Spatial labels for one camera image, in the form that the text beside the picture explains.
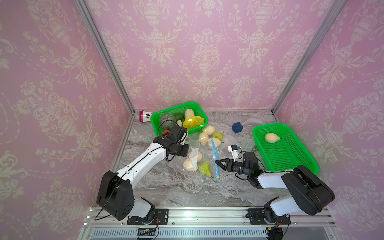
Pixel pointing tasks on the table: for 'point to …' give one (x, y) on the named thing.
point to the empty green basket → (287, 153)
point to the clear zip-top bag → (204, 156)
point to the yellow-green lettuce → (193, 122)
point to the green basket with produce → (188, 115)
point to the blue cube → (237, 127)
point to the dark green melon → (167, 121)
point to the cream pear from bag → (199, 156)
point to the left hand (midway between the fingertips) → (185, 151)
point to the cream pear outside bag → (209, 130)
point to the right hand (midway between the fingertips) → (213, 168)
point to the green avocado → (178, 116)
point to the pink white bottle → (144, 116)
